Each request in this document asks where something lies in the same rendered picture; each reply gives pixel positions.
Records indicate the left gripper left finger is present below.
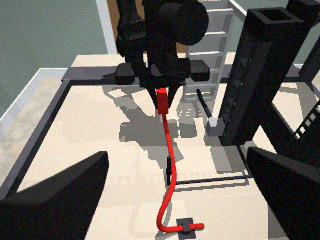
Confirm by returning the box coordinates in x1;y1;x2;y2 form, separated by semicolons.
0;151;109;240

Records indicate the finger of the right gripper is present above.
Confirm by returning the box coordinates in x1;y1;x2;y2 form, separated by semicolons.
168;81;186;109
139;81;158;109

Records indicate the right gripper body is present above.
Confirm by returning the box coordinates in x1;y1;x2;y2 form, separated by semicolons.
114;36;210;85

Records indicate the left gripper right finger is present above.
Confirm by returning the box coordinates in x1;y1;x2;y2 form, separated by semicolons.
246;146;320;240

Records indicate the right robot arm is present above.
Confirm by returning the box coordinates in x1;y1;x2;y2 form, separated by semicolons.
116;0;209;89

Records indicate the black perforated rack post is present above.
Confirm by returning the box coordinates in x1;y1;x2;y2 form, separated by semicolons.
278;99;320;169

